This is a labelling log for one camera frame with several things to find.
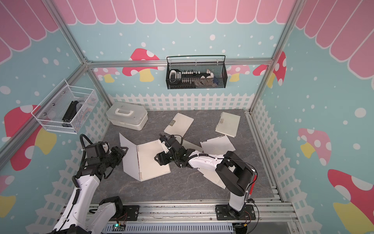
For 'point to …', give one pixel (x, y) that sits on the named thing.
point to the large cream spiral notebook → (178, 125)
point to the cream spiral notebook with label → (228, 124)
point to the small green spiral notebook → (139, 161)
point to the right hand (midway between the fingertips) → (158, 156)
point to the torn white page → (220, 145)
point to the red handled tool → (252, 186)
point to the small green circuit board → (118, 227)
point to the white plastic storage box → (128, 116)
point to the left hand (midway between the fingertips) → (127, 152)
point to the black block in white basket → (70, 111)
